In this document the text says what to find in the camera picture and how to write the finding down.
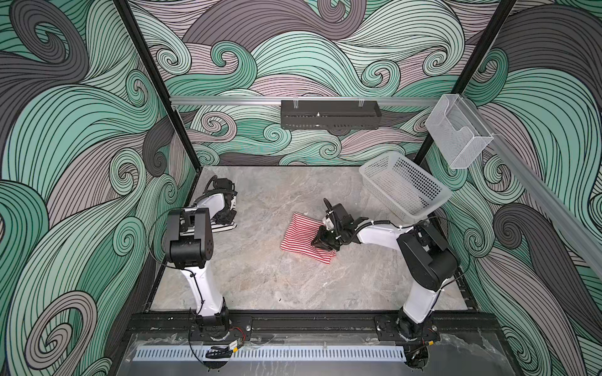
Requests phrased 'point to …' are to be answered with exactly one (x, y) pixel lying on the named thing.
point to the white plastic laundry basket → (404, 188)
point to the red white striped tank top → (299, 237)
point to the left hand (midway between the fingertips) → (218, 216)
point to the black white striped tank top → (216, 227)
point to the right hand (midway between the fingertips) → (310, 245)
